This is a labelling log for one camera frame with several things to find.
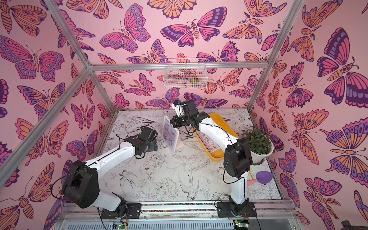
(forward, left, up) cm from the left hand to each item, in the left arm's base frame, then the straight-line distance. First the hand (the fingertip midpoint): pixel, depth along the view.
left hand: (150, 144), depth 90 cm
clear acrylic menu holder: (+3, -18, -6) cm, 19 cm away
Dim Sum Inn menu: (+4, -39, -8) cm, 40 cm away
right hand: (+9, -14, +13) cm, 21 cm away
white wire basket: (+39, -22, +26) cm, 52 cm away
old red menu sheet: (+5, -12, +4) cm, 14 cm away
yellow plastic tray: (-2, -45, -10) cm, 46 cm away
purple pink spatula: (-18, -68, -7) cm, 70 cm away
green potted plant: (-4, -65, +6) cm, 66 cm away
